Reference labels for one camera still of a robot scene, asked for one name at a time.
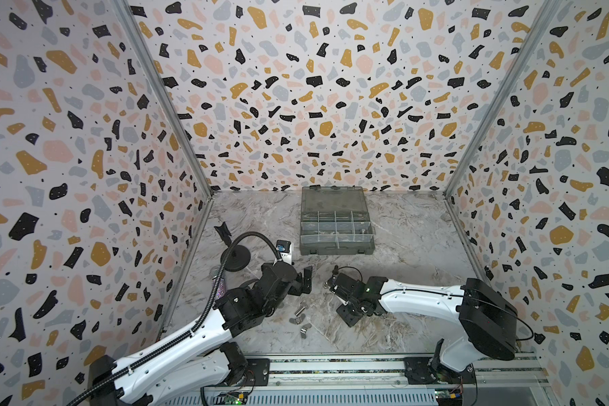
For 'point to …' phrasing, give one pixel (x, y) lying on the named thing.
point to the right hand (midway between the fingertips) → (347, 312)
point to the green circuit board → (238, 399)
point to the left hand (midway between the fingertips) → (302, 267)
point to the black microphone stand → (240, 256)
